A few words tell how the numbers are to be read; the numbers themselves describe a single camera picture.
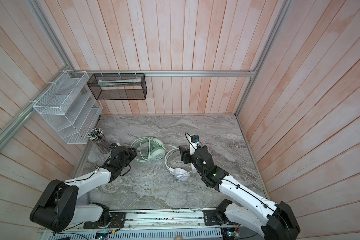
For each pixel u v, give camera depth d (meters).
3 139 0.54
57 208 0.41
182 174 0.80
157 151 0.89
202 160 0.56
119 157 0.69
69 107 0.72
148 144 0.95
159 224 0.73
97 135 0.90
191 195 0.82
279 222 0.40
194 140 0.64
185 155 0.67
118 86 1.04
